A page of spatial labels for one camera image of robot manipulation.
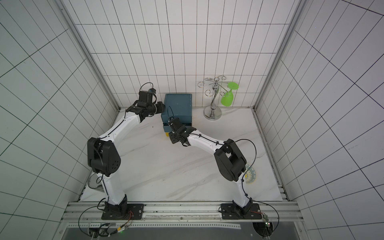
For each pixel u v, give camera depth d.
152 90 0.81
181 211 0.74
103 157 0.50
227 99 1.03
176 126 0.71
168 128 0.94
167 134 0.84
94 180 0.72
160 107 0.81
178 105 0.92
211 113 1.16
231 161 0.50
